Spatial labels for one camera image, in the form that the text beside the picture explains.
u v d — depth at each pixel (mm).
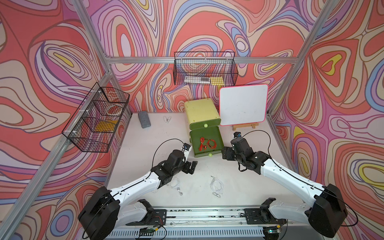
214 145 941
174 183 863
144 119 1136
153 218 723
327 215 388
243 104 1028
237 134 731
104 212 404
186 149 720
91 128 734
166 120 1122
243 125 1054
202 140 933
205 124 870
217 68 960
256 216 728
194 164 749
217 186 842
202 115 928
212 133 934
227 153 737
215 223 733
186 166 733
